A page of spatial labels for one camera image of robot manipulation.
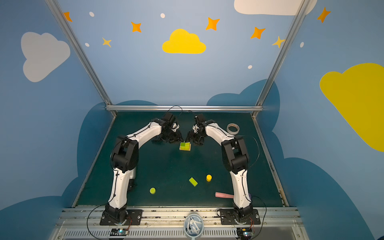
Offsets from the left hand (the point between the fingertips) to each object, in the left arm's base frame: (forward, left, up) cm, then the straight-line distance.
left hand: (182, 140), depth 97 cm
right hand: (0, -5, 0) cm, 5 cm away
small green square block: (-1, -3, -2) cm, 4 cm away
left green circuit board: (-50, +28, -6) cm, 57 cm away
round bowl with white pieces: (-47, -8, -5) cm, 48 cm away
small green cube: (-1, 0, -3) cm, 3 cm away
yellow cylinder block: (-23, -16, -5) cm, 29 cm away
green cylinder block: (-31, +15, -5) cm, 35 cm away
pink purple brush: (-33, -24, -5) cm, 41 cm away
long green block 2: (-3, -4, -4) cm, 6 cm away
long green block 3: (-25, -8, -6) cm, 27 cm away
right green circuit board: (-49, -33, -7) cm, 59 cm away
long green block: (-3, 0, -4) cm, 5 cm away
